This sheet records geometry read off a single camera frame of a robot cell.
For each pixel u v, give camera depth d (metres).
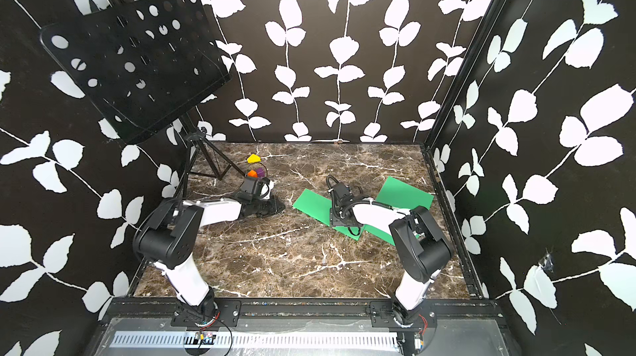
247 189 0.78
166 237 0.49
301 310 0.75
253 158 1.14
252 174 1.07
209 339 0.72
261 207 0.83
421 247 0.47
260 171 1.07
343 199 0.74
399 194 1.05
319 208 0.98
